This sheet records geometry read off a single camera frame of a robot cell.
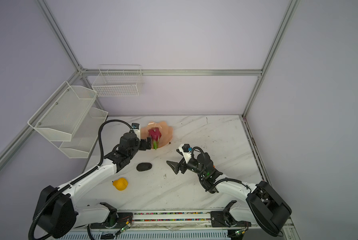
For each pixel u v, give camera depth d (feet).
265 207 1.38
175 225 2.40
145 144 2.58
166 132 3.51
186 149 2.17
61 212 1.33
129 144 2.05
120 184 2.63
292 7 2.24
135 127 2.35
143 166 2.85
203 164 1.96
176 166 2.21
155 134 3.23
